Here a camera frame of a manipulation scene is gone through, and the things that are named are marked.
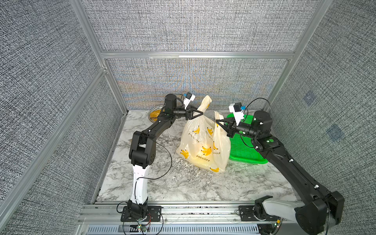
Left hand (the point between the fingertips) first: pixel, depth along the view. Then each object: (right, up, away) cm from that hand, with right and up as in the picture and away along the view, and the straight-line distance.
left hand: (204, 112), depth 83 cm
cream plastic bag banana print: (0, -18, 0) cm, 18 cm away
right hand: (+5, -4, -16) cm, 17 cm away
